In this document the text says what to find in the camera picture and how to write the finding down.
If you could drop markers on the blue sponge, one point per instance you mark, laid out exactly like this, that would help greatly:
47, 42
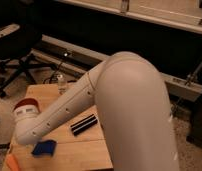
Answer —
44, 148

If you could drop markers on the black office chair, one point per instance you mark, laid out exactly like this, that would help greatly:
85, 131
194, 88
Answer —
17, 38

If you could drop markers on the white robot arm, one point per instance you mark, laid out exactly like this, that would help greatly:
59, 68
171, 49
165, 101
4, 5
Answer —
133, 107

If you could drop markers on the black white striped eraser block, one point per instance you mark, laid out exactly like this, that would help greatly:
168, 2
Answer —
83, 124

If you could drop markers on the wooden table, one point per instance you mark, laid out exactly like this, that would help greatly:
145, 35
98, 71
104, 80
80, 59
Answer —
85, 152

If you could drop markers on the clear plastic bottle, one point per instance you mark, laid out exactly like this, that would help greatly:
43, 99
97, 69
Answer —
62, 84

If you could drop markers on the orange bowl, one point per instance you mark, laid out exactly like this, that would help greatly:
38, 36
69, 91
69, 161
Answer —
27, 101

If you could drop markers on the orange carrot toy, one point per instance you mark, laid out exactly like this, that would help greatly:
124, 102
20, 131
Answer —
12, 162

